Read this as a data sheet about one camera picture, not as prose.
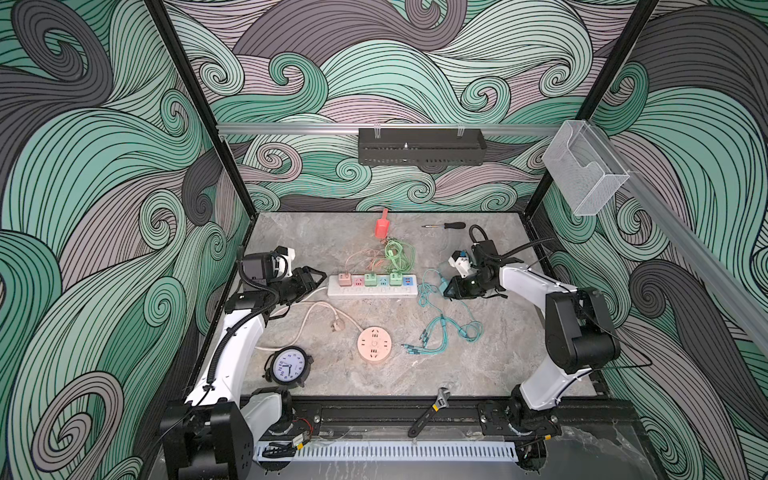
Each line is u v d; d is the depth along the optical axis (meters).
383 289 0.95
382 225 1.17
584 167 0.79
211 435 0.38
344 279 0.92
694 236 0.60
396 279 0.92
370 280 0.93
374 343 0.83
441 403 0.76
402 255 1.07
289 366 0.80
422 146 0.98
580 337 0.47
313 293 0.95
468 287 0.82
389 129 0.92
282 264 0.70
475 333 0.88
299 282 0.70
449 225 1.17
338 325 0.88
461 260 0.87
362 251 1.10
